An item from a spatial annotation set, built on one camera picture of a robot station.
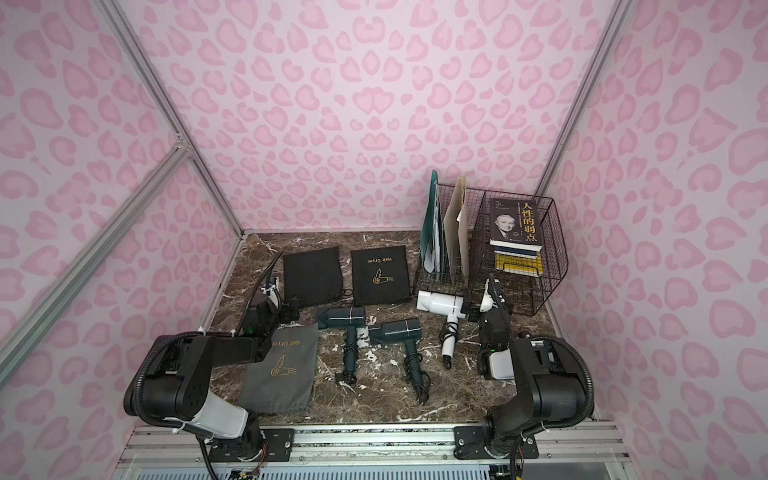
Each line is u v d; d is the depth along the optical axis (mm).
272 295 801
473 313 819
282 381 839
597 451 725
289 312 877
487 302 788
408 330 861
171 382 455
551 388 442
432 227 888
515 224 921
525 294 1016
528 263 898
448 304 929
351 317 900
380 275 1066
